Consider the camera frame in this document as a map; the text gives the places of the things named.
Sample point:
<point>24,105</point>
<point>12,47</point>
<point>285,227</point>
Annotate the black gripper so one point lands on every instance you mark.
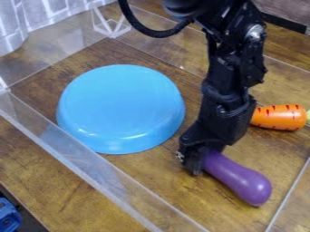
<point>237,69</point>

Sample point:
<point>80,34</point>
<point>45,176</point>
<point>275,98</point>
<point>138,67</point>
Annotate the purple toy eggplant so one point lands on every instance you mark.
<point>247,183</point>

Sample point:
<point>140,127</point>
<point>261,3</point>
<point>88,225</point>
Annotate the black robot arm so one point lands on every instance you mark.
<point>234,27</point>

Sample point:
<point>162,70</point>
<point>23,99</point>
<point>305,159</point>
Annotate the blue upside-down tray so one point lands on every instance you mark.
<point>120,109</point>

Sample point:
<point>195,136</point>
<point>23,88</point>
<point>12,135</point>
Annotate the orange toy carrot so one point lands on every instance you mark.
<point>286,117</point>

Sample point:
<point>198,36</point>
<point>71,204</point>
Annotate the blue object at corner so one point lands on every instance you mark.
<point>9,216</point>

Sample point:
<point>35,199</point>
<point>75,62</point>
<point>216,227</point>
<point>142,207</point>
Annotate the white grid curtain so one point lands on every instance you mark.
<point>23,16</point>

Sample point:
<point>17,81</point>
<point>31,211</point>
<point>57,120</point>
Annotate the clear acrylic enclosure wall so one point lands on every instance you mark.
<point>84,192</point>

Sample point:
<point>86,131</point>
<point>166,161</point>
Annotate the clear acrylic corner bracket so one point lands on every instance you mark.
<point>108,27</point>

